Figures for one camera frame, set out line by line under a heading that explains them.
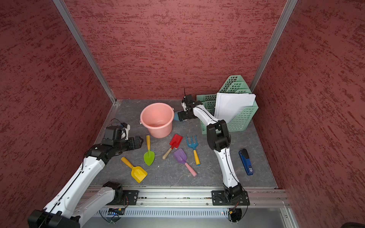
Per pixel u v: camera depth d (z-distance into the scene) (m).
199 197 0.76
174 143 0.95
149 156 0.90
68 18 0.74
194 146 0.94
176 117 0.98
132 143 0.70
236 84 0.97
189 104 0.82
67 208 0.40
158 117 1.06
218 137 0.63
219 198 0.74
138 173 0.81
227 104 0.86
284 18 0.75
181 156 0.88
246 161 0.84
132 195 0.75
